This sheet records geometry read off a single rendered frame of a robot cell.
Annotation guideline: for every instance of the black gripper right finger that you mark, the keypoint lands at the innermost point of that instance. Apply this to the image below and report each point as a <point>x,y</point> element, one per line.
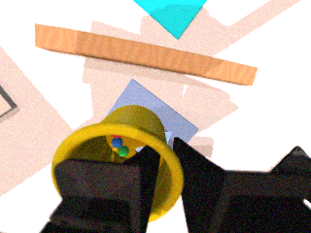
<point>208,187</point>

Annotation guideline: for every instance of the yellow cup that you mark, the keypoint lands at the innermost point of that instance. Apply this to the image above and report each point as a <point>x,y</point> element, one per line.
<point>137,126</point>

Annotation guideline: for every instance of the blue marble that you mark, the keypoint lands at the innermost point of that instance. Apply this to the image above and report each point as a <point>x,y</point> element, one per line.
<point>116,143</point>

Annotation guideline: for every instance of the orange flat bar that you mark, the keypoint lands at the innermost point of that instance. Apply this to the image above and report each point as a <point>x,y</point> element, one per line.
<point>81,43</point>

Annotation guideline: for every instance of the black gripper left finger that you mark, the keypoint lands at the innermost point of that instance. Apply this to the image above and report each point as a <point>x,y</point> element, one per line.
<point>133,181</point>

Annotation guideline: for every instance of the green marble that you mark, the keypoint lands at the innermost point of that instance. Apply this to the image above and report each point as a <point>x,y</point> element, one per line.
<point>123,151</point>

